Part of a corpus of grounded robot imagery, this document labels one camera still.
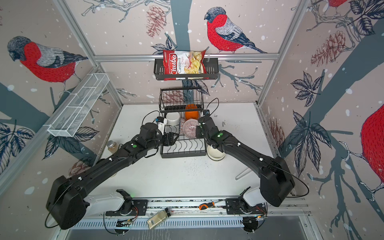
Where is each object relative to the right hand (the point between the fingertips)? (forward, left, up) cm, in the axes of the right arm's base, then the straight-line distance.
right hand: (196, 129), depth 84 cm
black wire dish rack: (+28, +13, -11) cm, 33 cm away
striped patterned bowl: (+1, +4, -1) cm, 4 cm away
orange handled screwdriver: (-35, -6, -16) cm, 39 cm away
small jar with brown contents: (-9, +50, -6) cm, 51 cm away
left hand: (-6, +11, +3) cm, 13 cm away
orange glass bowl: (+21, +4, -12) cm, 25 cm away
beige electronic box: (-42, +16, -13) cm, 46 cm away
